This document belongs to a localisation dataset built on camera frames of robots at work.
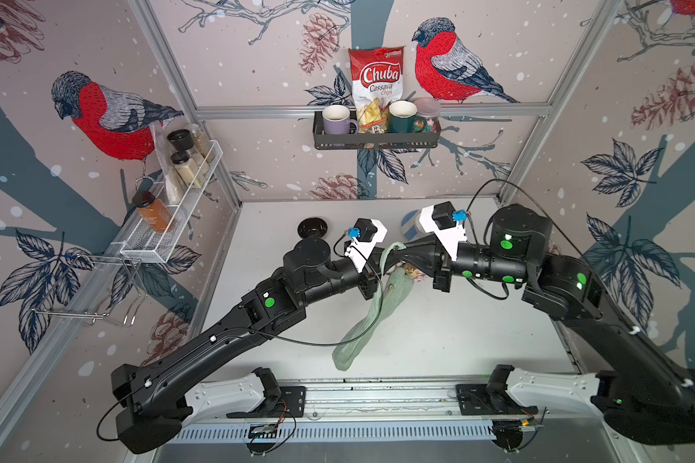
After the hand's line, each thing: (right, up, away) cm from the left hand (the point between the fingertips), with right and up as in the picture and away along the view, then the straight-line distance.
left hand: (402, 249), depth 54 cm
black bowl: (-25, +3, +53) cm, 59 cm away
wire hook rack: (-66, -10, +17) cm, 69 cm away
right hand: (-1, 0, -3) cm, 3 cm away
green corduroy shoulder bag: (-1, -8, +4) cm, 9 cm away
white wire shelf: (-54, 0, +9) cm, 54 cm away
